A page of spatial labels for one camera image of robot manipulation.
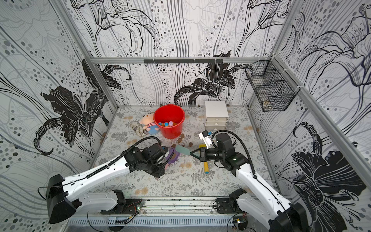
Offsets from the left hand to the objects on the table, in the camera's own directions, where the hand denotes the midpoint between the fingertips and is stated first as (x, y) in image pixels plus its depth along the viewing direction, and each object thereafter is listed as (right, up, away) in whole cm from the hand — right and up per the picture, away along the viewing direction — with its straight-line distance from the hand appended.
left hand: (162, 175), depth 74 cm
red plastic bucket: (+1, +30, +17) cm, 34 cm away
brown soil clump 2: (+7, +15, +25) cm, 30 cm away
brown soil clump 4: (+3, +12, +22) cm, 25 cm away
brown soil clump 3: (+15, +12, +22) cm, 30 cm away
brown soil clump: (+9, +18, +27) cm, 34 cm away
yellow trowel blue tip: (0, +26, +11) cm, 29 cm away
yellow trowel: (-3, +26, +15) cm, 30 cm away
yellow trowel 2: (+24, +1, +12) cm, 27 cm away
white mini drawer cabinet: (+32, +32, +21) cm, 50 cm away
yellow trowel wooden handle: (+5, +27, +13) cm, 30 cm away
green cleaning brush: (+11, +14, -1) cm, 17 cm away
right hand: (+16, +12, -1) cm, 20 cm away
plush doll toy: (-16, +26, +27) cm, 41 cm away
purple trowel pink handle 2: (+6, +9, +5) cm, 12 cm away
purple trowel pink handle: (+3, +27, +11) cm, 29 cm away
